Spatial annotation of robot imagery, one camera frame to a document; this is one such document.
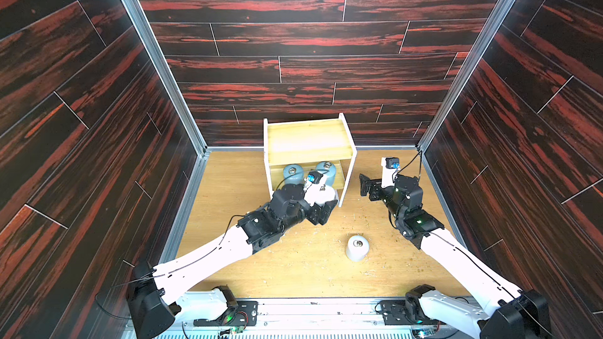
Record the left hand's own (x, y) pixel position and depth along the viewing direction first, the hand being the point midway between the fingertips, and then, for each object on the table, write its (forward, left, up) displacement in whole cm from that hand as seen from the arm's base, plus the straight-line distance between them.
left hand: (328, 195), depth 69 cm
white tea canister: (-2, +2, +4) cm, 4 cm away
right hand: (+12, -19, -3) cm, 23 cm away
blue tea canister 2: (+15, -2, -4) cm, 16 cm away
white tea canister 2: (-8, -12, -21) cm, 25 cm away
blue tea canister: (+12, +11, -4) cm, 17 cm away
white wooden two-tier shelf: (+17, +6, +6) cm, 19 cm away
